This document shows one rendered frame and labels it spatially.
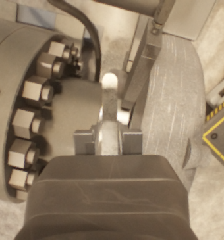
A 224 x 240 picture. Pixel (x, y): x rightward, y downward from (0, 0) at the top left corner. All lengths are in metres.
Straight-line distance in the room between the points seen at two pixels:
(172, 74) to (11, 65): 0.33
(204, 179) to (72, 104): 1.39
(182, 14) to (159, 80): 0.15
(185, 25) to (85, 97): 0.30
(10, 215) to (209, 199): 1.83
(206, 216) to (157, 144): 1.73
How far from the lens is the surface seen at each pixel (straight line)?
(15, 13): 1.08
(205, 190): 1.76
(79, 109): 0.49
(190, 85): 0.33
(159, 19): 0.31
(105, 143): 0.17
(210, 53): 1.34
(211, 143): 1.11
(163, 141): 0.28
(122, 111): 0.43
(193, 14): 0.42
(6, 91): 0.41
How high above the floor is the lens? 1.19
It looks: 71 degrees down
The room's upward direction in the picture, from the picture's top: 176 degrees counter-clockwise
